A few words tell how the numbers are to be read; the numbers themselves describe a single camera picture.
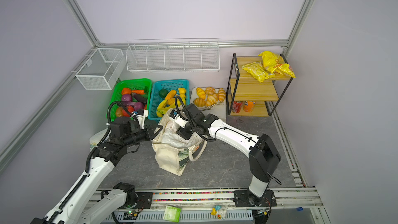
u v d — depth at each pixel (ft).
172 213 2.24
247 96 2.99
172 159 2.38
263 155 1.46
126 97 3.59
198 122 2.03
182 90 3.79
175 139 2.47
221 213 2.22
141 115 2.19
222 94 3.78
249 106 3.34
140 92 3.83
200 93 3.80
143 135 2.11
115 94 3.57
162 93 3.68
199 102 3.56
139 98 3.74
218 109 3.56
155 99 3.54
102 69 3.29
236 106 3.26
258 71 2.50
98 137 3.01
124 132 1.87
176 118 2.30
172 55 3.26
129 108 3.30
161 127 2.43
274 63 2.47
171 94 3.73
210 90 3.80
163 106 3.46
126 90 3.70
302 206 2.38
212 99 3.63
